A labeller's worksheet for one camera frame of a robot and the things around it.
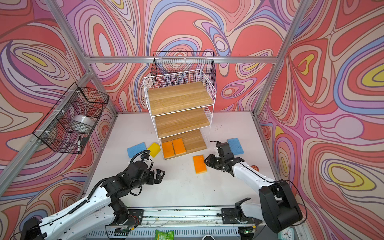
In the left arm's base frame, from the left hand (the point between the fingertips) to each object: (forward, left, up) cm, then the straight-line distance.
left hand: (161, 172), depth 79 cm
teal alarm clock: (-27, -61, -7) cm, 67 cm away
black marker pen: (+7, +39, +15) cm, 42 cm away
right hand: (+7, -26, -5) cm, 27 cm away
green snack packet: (-27, -2, -8) cm, 28 cm away
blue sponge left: (+19, +22, -8) cm, 30 cm away
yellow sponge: (+20, +9, -9) cm, 24 cm away
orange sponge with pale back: (+18, -1, -7) cm, 19 cm away
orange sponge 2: (+7, -22, -9) cm, 24 cm away
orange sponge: (+20, -8, -6) cm, 22 cm away
